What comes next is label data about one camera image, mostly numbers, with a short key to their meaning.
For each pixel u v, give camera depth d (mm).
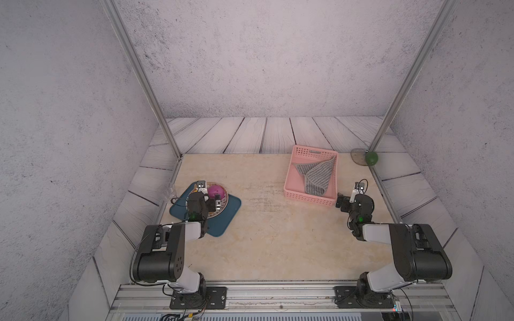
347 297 722
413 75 871
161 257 444
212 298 728
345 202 854
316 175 1078
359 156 1200
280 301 728
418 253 452
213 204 867
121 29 742
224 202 971
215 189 961
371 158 1156
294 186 1088
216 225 921
